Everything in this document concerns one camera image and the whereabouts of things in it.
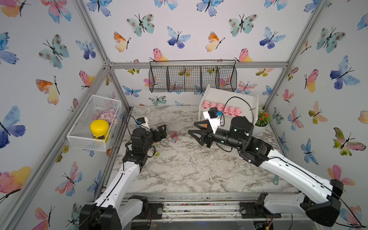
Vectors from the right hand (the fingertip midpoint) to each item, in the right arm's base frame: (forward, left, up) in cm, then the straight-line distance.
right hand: (194, 126), depth 58 cm
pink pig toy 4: (+15, -18, -6) cm, 24 cm away
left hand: (+13, +18, -17) cm, 28 cm away
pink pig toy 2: (+17, -13, -6) cm, 22 cm away
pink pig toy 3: (+16, -15, -6) cm, 23 cm away
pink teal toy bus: (+17, +13, -38) cm, 44 cm away
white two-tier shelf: (+25, -29, -9) cm, 39 cm away
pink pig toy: (+19, -6, -6) cm, 21 cm away
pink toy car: (+22, +14, -39) cm, 47 cm away
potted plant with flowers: (+26, -44, -30) cm, 60 cm away
